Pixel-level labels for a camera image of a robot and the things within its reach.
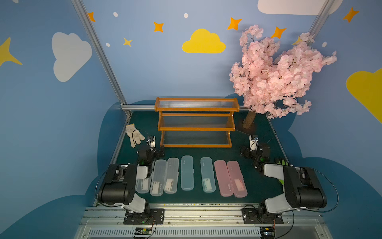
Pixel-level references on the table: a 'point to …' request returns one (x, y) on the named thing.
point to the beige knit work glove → (135, 136)
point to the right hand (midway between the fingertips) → (250, 144)
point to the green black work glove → (281, 162)
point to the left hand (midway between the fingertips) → (156, 143)
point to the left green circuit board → (143, 231)
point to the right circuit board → (267, 232)
